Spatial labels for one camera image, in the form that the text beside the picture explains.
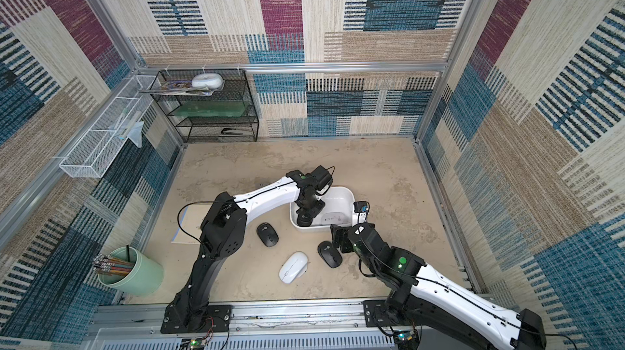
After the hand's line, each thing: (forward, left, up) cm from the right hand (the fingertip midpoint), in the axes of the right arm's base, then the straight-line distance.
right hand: (342, 223), depth 77 cm
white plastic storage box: (+13, -1, -15) cm, 20 cm away
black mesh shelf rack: (+54, +60, -9) cm, 81 cm away
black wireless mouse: (+3, +26, -13) cm, 29 cm away
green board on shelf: (+45, +50, +11) cm, 68 cm away
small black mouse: (-4, +4, -14) cm, 15 cm away
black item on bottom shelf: (+47, +46, -3) cm, 66 cm away
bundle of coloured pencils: (-13, +65, +3) cm, 67 cm away
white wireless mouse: (-9, +16, -13) cm, 22 cm away
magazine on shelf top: (+46, +58, +20) cm, 76 cm away
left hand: (+13, +9, -12) cm, 20 cm away
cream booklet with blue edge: (+8, +56, -15) cm, 58 cm away
